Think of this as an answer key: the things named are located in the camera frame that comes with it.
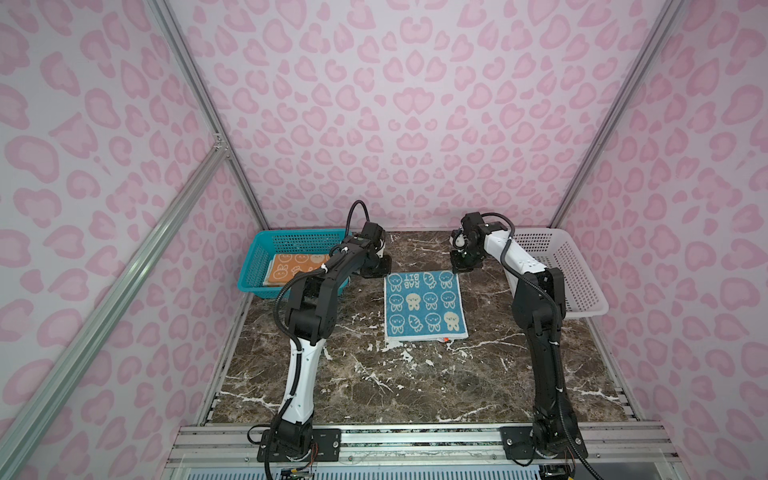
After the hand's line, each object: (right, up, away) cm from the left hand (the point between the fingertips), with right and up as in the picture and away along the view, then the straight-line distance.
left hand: (388, 267), depth 102 cm
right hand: (+23, +1, -1) cm, 23 cm away
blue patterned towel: (+11, -13, -5) cm, 18 cm away
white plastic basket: (+60, +7, +5) cm, 60 cm away
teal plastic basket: (-35, +10, +19) cm, 41 cm away
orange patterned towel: (-37, 0, +2) cm, 37 cm away
